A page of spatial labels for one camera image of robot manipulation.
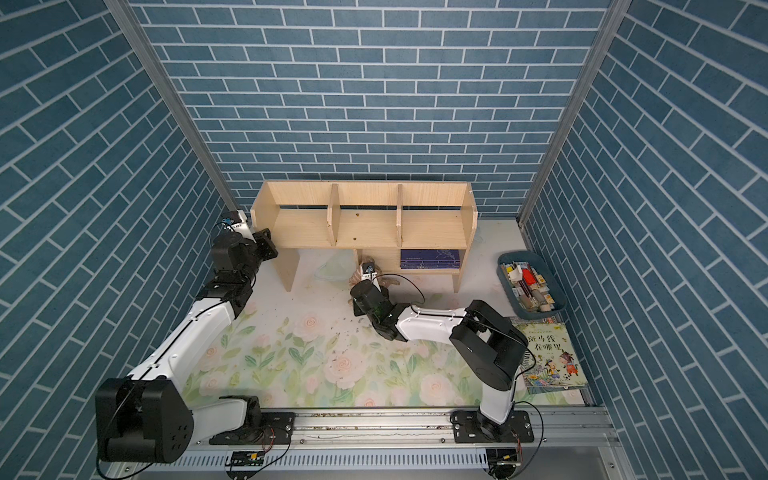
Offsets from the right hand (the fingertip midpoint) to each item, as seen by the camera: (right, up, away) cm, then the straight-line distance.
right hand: (363, 291), depth 90 cm
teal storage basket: (+56, -1, +9) cm, 56 cm away
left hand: (-23, +19, -9) cm, 31 cm away
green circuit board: (-27, -38, -18) cm, 50 cm away
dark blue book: (+20, +10, 0) cm, 22 cm away
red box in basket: (+55, +3, +10) cm, 56 cm away
